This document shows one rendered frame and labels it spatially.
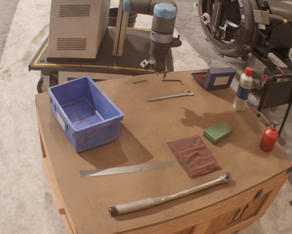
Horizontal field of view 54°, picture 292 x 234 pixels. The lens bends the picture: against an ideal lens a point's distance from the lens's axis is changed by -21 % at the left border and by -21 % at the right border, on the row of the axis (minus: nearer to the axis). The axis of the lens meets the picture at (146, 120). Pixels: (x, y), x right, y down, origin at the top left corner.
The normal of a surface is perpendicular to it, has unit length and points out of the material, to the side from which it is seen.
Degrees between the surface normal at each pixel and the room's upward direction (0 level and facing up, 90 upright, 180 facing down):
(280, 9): 46
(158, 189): 0
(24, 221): 0
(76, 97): 90
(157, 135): 0
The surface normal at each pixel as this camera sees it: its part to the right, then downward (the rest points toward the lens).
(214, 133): 0.12, -0.77
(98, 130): 0.57, 0.57
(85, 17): -0.02, 0.62
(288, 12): 0.38, -0.04
